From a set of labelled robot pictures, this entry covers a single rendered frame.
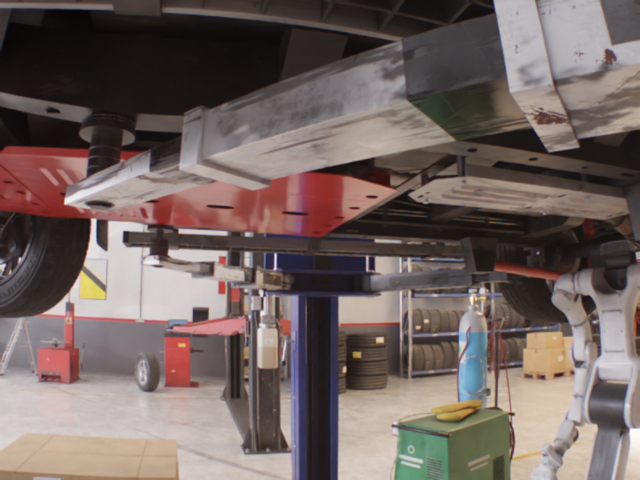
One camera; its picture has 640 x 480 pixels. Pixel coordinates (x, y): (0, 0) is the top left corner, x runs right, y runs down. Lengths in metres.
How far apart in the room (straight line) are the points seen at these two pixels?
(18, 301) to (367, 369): 7.49
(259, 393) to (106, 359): 6.17
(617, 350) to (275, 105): 1.56
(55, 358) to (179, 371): 2.32
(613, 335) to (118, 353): 9.57
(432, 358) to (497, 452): 7.82
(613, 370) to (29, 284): 2.17
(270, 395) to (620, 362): 3.55
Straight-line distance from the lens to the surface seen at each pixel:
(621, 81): 0.36
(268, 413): 4.76
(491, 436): 2.74
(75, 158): 1.06
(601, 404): 1.80
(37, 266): 1.95
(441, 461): 2.48
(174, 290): 10.29
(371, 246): 2.29
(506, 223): 2.26
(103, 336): 10.44
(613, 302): 1.80
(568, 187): 1.27
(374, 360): 8.89
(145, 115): 0.82
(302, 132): 0.44
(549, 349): 9.64
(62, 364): 9.11
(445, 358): 10.67
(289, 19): 0.53
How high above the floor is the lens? 1.31
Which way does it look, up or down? 9 degrees up
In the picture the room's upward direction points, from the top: straight up
